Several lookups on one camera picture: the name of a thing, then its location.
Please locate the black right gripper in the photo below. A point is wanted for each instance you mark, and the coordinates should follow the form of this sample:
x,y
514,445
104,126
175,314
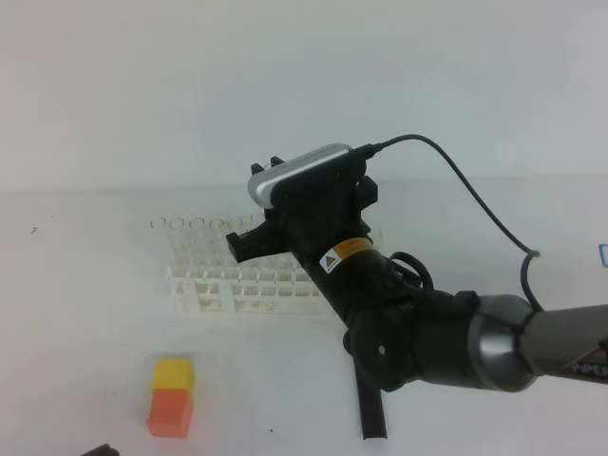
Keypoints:
x,y
317,216

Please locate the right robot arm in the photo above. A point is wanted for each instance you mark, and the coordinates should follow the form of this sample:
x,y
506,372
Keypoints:
x,y
400,328

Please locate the clear tube in rack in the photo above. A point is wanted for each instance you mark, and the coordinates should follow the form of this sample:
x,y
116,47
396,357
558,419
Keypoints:
x,y
238,225
197,246
165,234
216,246
178,233
255,220

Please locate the white test tube rack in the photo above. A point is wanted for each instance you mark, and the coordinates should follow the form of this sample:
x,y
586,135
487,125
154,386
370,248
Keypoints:
x,y
269,285

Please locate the yellow block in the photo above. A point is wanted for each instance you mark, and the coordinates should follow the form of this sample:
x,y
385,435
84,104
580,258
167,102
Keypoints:
x,y
174,374

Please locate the orange block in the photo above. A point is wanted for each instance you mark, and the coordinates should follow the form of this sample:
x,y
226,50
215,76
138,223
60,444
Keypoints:
x,y
170,413

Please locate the black scoop tool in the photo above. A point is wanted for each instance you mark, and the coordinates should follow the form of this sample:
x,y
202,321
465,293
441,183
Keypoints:
x,y
371,410

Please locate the blue marker at edge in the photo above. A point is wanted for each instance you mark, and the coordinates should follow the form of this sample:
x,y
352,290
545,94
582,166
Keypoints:
x,y
603,254

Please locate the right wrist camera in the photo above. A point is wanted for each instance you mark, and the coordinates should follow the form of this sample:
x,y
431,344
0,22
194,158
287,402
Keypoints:
x,y
261,186

